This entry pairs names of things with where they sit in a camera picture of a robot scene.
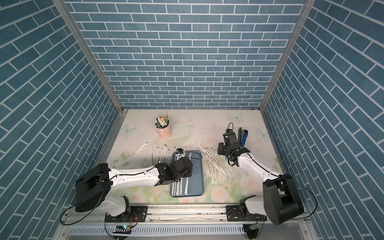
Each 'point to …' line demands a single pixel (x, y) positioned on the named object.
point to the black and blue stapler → (242, 136)
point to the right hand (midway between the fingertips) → (222, 146)
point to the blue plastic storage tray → (193, 186)
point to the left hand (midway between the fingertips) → (195, 170)
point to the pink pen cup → (165, 132)
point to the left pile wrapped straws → (162, 155)
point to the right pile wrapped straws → (216, 166)
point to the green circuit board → (122, 229)
